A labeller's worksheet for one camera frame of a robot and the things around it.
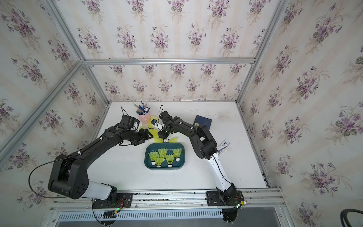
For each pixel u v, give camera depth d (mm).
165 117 819
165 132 868
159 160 879
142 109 1014
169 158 839
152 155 842
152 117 1049
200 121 1065
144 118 997
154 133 913
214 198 734
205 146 584
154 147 859
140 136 765
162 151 860
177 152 860
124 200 724
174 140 956
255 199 747
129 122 698
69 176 420
